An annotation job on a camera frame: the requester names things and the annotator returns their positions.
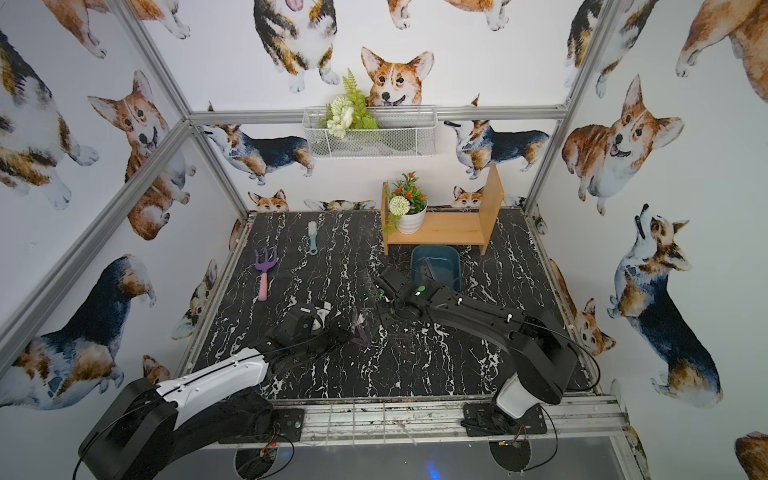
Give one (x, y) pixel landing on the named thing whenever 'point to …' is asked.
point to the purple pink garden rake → (263, 278)
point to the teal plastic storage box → (438, 263)
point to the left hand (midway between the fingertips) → (355, 327)
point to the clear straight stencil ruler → (425, 272)
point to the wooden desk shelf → (452, 227)
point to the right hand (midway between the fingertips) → (390, 302)
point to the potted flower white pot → (407, 205)
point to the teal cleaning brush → (312, 228)
